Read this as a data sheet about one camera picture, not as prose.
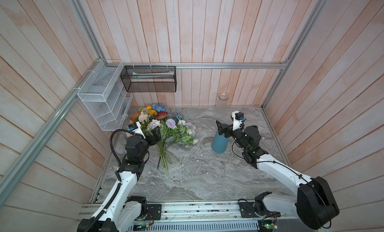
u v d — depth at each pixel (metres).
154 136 0.71
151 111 1.04
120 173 0.55
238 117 0.66
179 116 1.01
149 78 1.04
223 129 0.70
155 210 0.73
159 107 1.04
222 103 1.04
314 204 0.41
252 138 0.59
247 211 0.73
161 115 0.98
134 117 1.04
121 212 0.54
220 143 0.89
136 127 0.68
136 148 0.58
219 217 0.73
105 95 0.70
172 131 0.94
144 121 1.01
